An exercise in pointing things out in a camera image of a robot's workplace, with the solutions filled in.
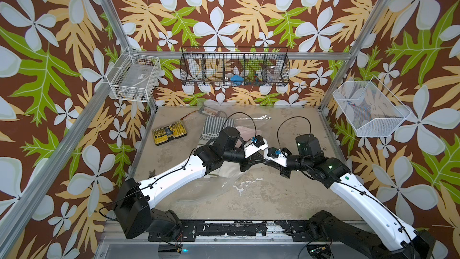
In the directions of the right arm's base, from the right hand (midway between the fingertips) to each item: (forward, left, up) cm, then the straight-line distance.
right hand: (265, 158), depth 72 cm
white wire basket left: (+37, +62, +14) cm, 74 cm away
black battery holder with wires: (+46, +30, -19) cm, 57 cm away
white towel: (+3, +15, -17) cm, 22 cm away
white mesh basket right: (+22, -51, +6) cm, 56 cm away
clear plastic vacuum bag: (-5, +14, -22) cm, 26 cm away
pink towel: (+27, +5, -20) cm, 34 cm away
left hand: (-1, +1, +3) cm, 4 cm away
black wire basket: (+53, +12, +10) cm, 55 cm away
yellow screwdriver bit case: (+28, +48, -18) cm, 59 cm away
